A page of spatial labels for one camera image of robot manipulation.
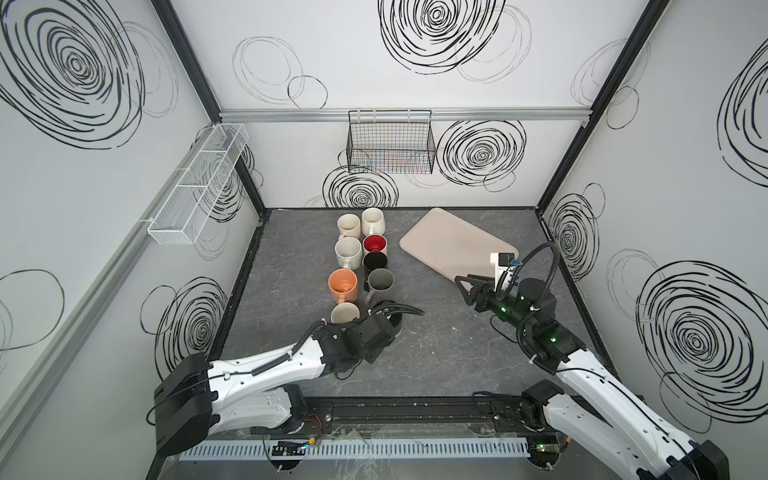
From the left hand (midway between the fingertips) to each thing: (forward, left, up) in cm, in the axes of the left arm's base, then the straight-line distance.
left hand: (377, 332), depth 80 cm
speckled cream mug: (+29, +12, -4) cm, 32 cm away
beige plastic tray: (+39, -26, -12) cm, 48 cm away
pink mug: (+39, +13, -1) cm, 41 cm away
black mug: (+24, +3, -1) cm, 24 cm away
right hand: (+9, -20, +14) cm, 27 cm away
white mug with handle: (+40, +4, 0) cm, 41 cm away
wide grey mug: (+16, 0, 0) cm, 16 cm away
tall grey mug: (+6, +10, -2) cm, 12 cm away
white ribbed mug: (+32, +3, -2) cm, 32 cm away
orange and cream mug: (+17, +12, -6) cm, 22 cm away
